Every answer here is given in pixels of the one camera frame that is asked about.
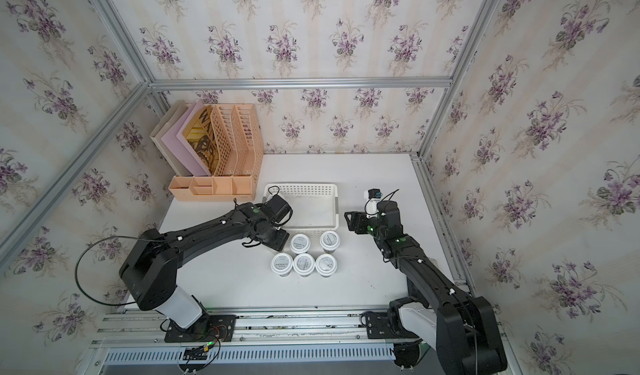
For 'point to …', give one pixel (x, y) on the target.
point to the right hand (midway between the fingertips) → (356, 214)
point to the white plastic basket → (314, 207)
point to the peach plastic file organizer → (235, 177)
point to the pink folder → (174, 143)
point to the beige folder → (157, 140)
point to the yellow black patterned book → (201, 134)
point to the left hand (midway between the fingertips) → (280, 243)
